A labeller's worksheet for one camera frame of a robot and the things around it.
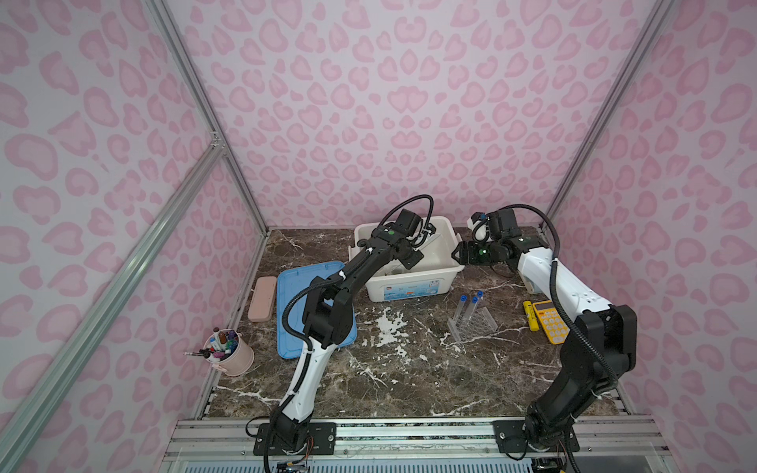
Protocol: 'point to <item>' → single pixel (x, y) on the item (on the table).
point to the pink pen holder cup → (240, 362)
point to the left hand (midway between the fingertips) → (414, 248)
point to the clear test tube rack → (478, 323)
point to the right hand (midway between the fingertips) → (464, 250)
